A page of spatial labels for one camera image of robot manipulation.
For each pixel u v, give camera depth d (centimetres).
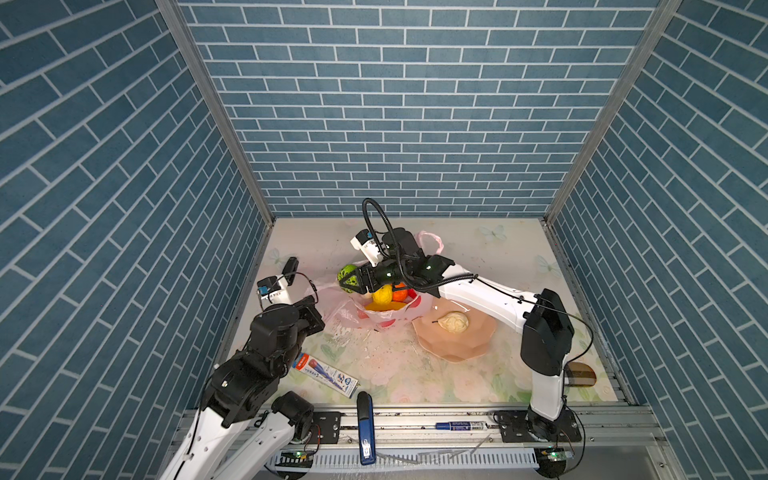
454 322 87
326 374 81
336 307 72
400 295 93
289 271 102
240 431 43
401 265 62
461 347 87
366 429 70
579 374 80
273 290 55
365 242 69
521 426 74
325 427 74
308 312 57
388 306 91
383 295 89
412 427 75
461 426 74
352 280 72
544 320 53
